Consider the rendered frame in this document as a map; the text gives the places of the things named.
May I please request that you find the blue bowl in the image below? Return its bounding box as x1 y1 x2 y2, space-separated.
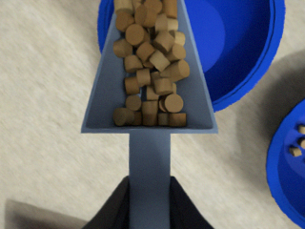
265 97 305 229
96 0 285 112

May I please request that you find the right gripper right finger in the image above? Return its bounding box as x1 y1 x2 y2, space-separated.
170 176 215 229

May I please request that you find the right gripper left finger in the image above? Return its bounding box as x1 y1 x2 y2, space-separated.
81 176 129 229

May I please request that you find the grey scoop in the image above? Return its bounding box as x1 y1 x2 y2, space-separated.
81 0 218 229

